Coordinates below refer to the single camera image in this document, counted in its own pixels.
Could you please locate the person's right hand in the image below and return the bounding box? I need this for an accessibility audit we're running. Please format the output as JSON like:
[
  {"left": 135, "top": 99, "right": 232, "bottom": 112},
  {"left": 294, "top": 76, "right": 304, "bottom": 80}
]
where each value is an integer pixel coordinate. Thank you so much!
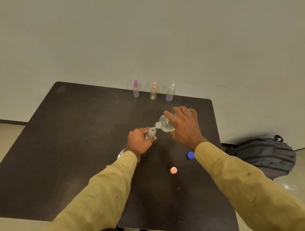
[{"left": 163, "top": 106, "right": 208, "bottom": 152}]

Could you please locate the person's left hand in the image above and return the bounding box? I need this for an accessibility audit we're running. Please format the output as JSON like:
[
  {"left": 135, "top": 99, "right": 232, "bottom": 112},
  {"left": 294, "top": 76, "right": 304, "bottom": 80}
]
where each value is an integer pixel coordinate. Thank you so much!
[{"left": 126, "top": 127, "right": 157, "bottom": 162}]

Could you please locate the small clear bottle pink cap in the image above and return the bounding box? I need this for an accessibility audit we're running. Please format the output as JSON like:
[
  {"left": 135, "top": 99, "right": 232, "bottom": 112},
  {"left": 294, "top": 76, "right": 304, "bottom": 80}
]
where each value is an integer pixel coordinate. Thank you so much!
[{"left": 145, "top": 127, "right": 157, "bottom": 140}]

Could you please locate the large clear bottle blue label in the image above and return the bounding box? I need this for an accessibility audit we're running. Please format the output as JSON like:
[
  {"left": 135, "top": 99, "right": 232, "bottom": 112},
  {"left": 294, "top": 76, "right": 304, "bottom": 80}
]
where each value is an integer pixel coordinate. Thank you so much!
[{"left": 155, "top": 109, "right": 192, "bottom": 133}]

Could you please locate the purple-tinted spray bottle white cap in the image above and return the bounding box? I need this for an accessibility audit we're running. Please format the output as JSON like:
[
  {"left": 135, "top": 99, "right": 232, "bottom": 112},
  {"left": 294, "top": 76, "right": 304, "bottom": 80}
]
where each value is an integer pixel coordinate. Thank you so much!
[{"left": 165, "top": 83, "right": 176, "bottom": 102}]

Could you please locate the yellow-green spray bottle orange cap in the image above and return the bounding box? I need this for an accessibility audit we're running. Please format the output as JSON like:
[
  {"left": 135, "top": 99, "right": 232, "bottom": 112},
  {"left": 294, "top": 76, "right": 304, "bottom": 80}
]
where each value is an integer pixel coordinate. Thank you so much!
[{"left": 150, "top": 82, "right": 158, "bottom": 101}]

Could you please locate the small bottle magenta cap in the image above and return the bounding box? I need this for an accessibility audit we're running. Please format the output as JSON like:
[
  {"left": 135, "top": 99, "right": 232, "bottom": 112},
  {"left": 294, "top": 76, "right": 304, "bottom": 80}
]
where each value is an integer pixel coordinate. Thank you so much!
[{"left": 132, "top": 80, "right": 140, "bottom": 98}]

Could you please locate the person's left forearm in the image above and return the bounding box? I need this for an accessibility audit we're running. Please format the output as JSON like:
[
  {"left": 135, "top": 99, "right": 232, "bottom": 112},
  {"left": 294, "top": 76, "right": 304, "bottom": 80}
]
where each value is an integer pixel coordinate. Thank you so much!
[{"left": 42, "top": 151, "right": 138, "bottom": 231}]

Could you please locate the person's right forearm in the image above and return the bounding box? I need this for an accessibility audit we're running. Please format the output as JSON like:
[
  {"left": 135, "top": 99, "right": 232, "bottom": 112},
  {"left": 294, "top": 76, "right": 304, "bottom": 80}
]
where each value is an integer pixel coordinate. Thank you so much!
[{"left": 194, "top": 142, "right": 305, "bottom": 231}]

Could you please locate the silver wristwatch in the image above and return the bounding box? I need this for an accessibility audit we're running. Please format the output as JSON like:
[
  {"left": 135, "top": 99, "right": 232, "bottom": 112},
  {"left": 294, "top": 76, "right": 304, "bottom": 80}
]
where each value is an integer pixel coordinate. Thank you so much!
[{"left": 116, "top": 147, "right": 141, "bottom": 167}]

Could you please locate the grey backpack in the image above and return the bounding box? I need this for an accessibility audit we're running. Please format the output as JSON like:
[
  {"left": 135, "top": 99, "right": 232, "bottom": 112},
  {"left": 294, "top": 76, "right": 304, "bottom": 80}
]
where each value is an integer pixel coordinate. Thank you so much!
[{"left": 225, "top": 135, "right": 297, "bottom": 181}]

